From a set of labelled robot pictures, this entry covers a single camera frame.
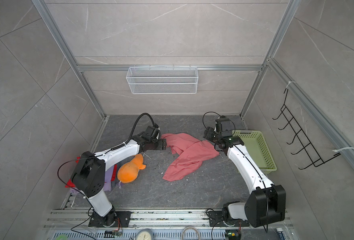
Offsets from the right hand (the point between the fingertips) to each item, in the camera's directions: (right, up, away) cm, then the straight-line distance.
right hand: (209, 131), depth 84 cm
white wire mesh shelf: (-29, +35, +17) cm, 49 cm away
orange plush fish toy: (-45, -23, -3) cm, 51 cm away
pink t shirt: (-9, -14, +11) cm, 20 cm away
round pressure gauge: (-32, -46, -18) cm, 59 cm away
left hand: (-28, -6, +8) cm, 30 cm away
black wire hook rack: (+38, +3, -12) cm, 40 cm away
